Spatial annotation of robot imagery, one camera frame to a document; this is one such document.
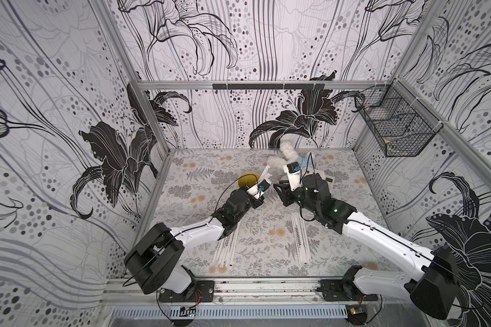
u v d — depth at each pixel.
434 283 0.37
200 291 0.73
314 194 0.54
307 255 0.81
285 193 0.64
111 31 0.73
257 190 0.68
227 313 0.76
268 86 0.89
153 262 0.42
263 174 0.86
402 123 0.88
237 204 0.61
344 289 0.64
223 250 0.82
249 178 0.69
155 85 0.91
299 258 0.80
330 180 1.03
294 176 0.64
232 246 0.84
